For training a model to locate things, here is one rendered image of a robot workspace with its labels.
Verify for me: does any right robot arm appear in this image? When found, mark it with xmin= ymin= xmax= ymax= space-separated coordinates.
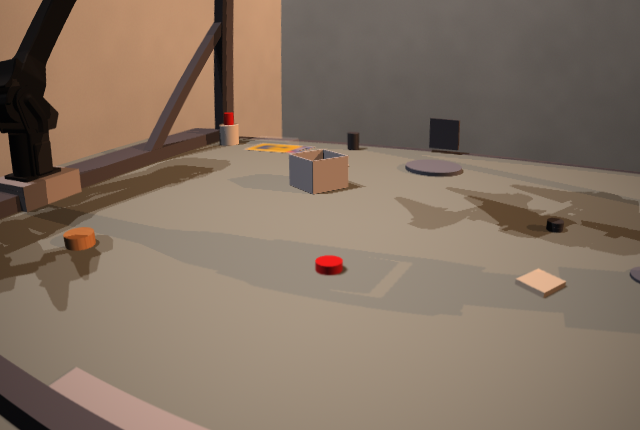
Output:
xmin=0 ymin=0 xmax=76 ymax=182

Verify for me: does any tan flat rectangular pad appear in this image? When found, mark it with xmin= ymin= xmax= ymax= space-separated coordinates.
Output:
xmin=515 ymin=269 xmax=566 ymax=298

